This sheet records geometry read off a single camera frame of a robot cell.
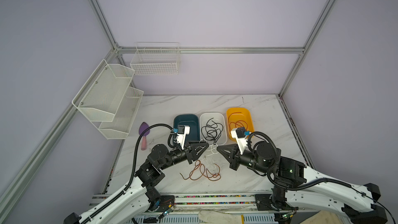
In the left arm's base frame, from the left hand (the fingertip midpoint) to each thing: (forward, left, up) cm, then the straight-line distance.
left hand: (207, 145), depth 62 cm
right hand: (-2, -4, +2) cm, 5 cm away
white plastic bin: (+33, -10, -25) cm, 43 cm away
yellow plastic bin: (+34, -23, -26) cm, 49 cm away
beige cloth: (-22, -54, -28) cm, 65 cm away
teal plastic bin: (+31, +9, -25) cm, 41 cm away
